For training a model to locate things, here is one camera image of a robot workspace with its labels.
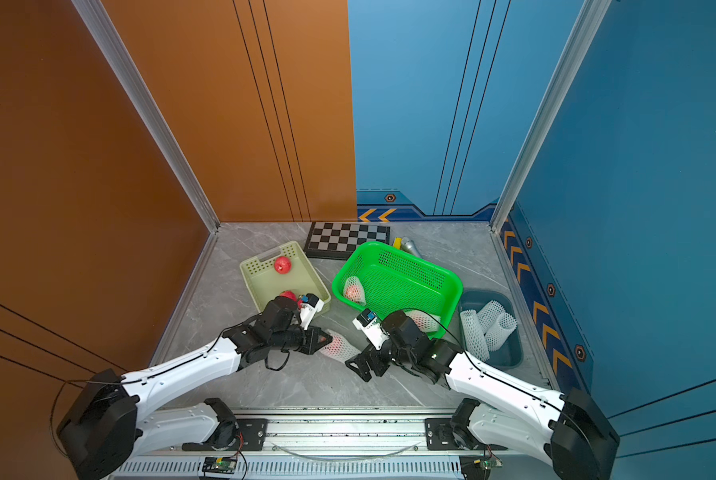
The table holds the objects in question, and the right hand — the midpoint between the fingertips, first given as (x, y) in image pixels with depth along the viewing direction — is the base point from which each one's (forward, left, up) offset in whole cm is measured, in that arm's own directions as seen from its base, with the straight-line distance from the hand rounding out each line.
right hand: (359, 352), depth 76 cm
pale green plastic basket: (+28, +35, -10) cm, 46 cm away
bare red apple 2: (+22, +24, -7) cm, 33 cm away
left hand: (+5, +7, -1) cm, 9 cm away
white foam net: (+14, -38, -6) cm, 41 cm away
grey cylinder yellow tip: (+43, -16, -7) cm, 46 cm away
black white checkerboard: (+46, +9, -8) cm, 47 cm away
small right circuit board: (-22, -31, -11) cm, 39 cm away
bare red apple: (+33, +28, -6) cm, 43 cm away
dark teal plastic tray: (+3, -43, -11) cm, 44 cm away
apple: (+2, +6, -4) cm, 7 cm away
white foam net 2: (+6, -37, -2) cm, 38 cm away
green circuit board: (-23, +34, -13) cm, 43 cm away
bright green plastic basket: (+29, -10, -10) cm, 32 cm away
